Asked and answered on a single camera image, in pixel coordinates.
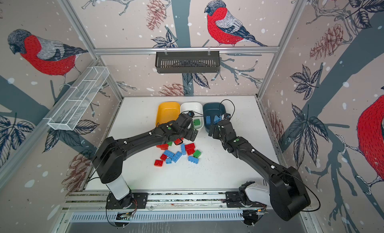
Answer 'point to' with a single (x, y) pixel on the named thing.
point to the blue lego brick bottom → (193, 159)
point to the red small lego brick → (163, 157)
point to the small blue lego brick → (168, 161)
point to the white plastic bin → (197, 108)
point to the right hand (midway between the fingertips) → (216, 129)
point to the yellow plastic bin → (167, 111)
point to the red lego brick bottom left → (158, 163)
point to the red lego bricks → (190, 148)
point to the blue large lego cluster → (171, 156)
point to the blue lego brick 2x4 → (208, 120)
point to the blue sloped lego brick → (217, 119)
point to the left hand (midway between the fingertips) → (190, 130)
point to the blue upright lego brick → (183, 148)
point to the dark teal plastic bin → (213, 112)
